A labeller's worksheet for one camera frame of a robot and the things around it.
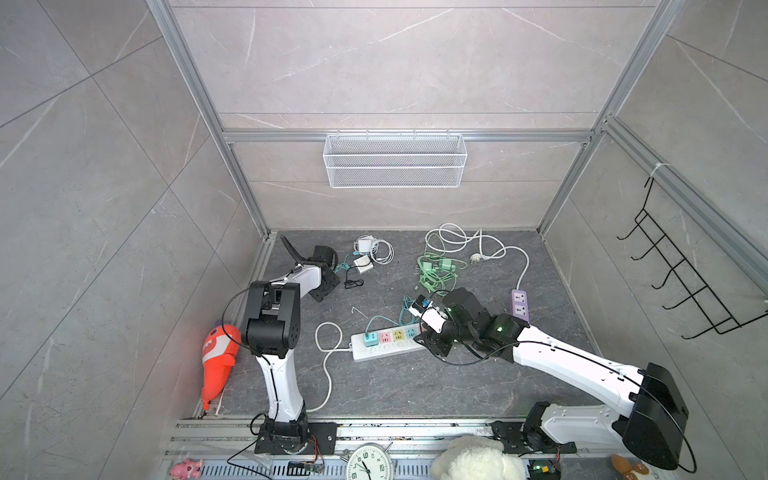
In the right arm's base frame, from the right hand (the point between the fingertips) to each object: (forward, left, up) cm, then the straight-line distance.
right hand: (420, 328), depth 78 cm
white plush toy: (-29, -7, +6) cm, 31 cm away
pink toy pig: (-29, +56, -10) cm, 64 cm away
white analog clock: (-28, +13, -9) cm, 33 cm away
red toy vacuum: (-3, +56, -7) cm, 57 cm away
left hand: (+25, +30, -11) cm, 41 cm away
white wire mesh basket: (+55, +5, +16) cm, 57 cm away
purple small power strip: (+13, -34, -12) cm, 39 cm away
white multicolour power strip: (+1, +8, -12) cm, 14 cm away
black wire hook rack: (-5, -61, +17) cm, 63 cm away
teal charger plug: (0, +14, -7) cm, 15 cm away
